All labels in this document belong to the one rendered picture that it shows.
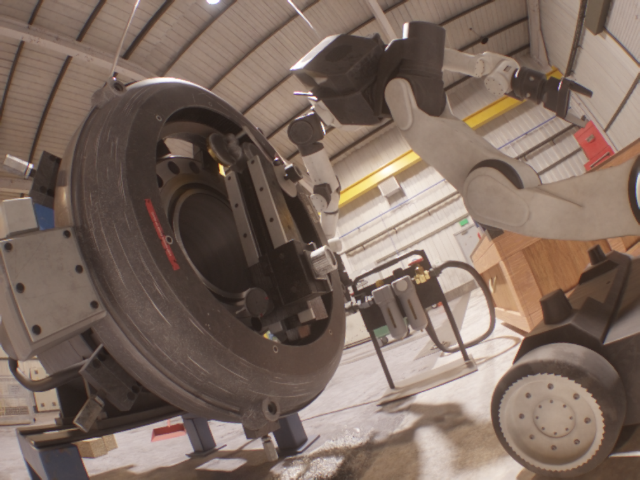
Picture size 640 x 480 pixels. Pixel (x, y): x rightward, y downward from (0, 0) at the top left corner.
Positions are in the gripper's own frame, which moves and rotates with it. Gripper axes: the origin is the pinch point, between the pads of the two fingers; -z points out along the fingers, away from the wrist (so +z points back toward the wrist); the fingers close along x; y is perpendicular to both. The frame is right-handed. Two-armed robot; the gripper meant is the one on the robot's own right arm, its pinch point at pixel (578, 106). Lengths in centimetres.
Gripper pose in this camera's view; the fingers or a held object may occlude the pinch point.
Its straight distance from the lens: 85.4
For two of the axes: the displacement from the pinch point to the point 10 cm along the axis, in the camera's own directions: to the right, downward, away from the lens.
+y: -6.7, 7.4, 0.5
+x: 4.9, 3.8, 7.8
